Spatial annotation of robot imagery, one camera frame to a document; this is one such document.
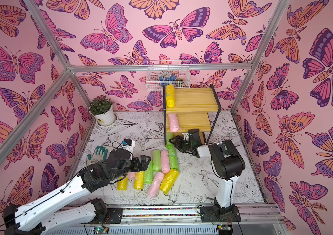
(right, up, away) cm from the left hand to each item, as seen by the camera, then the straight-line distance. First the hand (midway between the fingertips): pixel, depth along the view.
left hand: (146, 158), depth 72 cm
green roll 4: (-1, -12, +12) cm, 17 cm away
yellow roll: (+11, -15, +10) cm, 21 cm away
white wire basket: (+5, +51, +26) cm, 58 cm away
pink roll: (+14, +18, +15) cm, 27 cm away
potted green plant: (-35, +28, +28) cm, 53 cm away
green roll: (+11, +9, +24) cm, 28 cm away
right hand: (+13, +5, +24) cm, 28 cm away
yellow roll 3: (-15, -17, +9) cm, 24 cm away
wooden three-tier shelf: (+26, +25, +3) cm, 36 cm away
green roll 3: (+4, -6, +18) cm, 19 cm away
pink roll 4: (-5, -6, -8) cm, 11 cm away
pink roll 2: (+9, -8, +16) cm, 20 cm away
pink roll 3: (+3, -18, +8) cm, 20 cm away
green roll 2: (+14, -5, +18) cm, 23 cm away
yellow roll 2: (-6, -15, +11) cm, 20 cm away
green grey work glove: (-34, -2, +23) cm, 41 cm away
